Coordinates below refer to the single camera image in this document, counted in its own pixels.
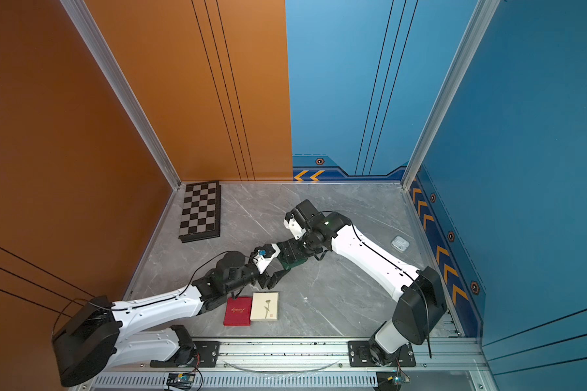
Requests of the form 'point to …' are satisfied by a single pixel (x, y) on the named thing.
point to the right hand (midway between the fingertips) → (292, 253)
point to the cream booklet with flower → (264, 306)
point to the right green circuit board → (390, 380)
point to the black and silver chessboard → (201, 214)
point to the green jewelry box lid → (288, 265)
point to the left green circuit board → (182, 380)
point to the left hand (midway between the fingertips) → (283, 256)
